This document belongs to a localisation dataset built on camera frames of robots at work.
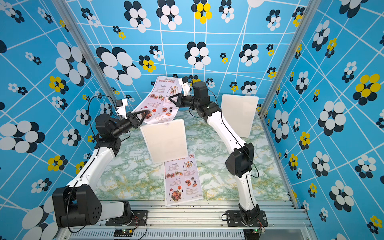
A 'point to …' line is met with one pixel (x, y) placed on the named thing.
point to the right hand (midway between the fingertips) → (171, 97)
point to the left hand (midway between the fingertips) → (147, 110)
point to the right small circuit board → (260, 231)
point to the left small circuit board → (123, 232)
